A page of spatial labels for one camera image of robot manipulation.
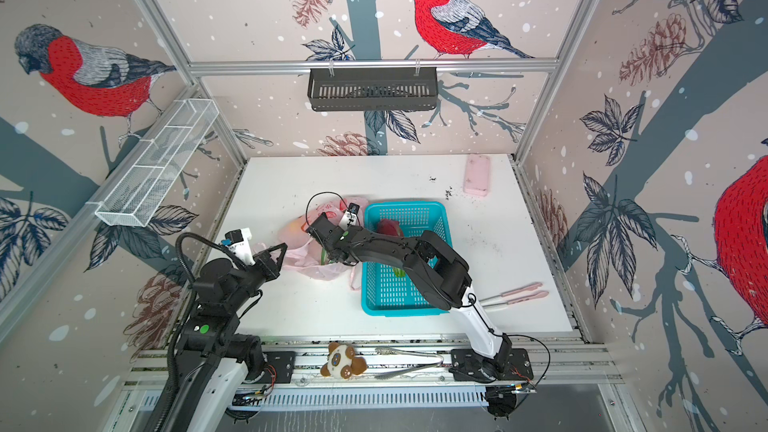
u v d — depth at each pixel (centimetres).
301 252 78
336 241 70
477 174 115
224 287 56
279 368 73
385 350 76
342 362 72
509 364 66
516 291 86
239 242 66
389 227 90
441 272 53
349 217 84
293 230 93
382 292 87
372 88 106
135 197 71
